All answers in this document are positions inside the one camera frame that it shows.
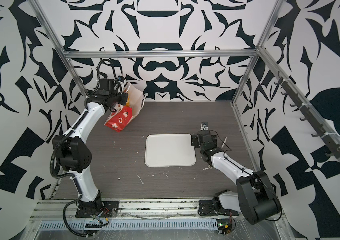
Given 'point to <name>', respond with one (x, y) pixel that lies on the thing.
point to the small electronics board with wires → (225, 226)
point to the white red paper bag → (121, 115)
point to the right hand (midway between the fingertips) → (203, 134)
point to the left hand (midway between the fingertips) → (125, 91)
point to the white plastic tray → (169, 150)
